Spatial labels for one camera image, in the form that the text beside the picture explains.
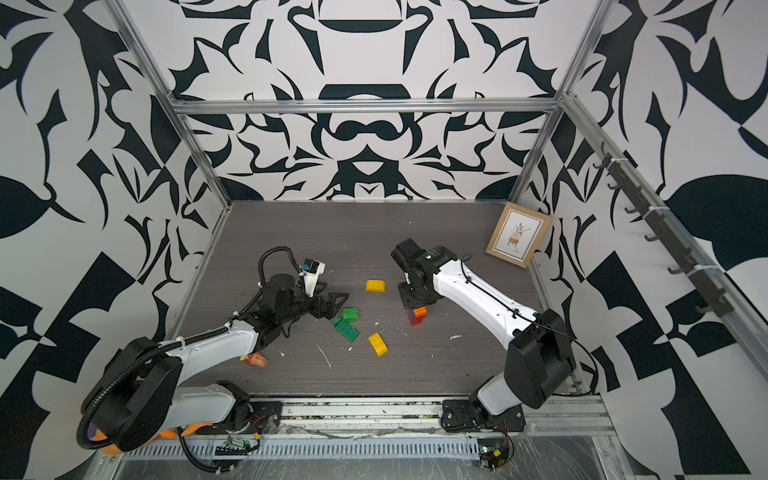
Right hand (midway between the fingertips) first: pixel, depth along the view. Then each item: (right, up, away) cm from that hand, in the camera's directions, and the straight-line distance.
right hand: (412, 297), depth 83 cm
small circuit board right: (+18, -34, -12) cm, 40 cm away
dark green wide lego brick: (-18, -11, +4) cm, 22 cm away
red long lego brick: (+1, -8, +4) cm, 9 cm away
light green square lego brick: (-17, -6, +6) cm, 20 cm away
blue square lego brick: (0, -5, 0) cm, 5 cm away
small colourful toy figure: (-42, -16, -2) cm, 45 cm away
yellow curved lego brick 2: (-9, -14, +2) cm, 17 cm away
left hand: (-22, +3, +3) cm, 22 cm away
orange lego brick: (+2, -3, -3) cm, 5 cm away
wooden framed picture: (+36, +17, +17) cm, 43 cm away
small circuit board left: (-41, -30, -15) cm, 53 cm away
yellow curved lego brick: (-11, +1, +14) cm, 17 cm away
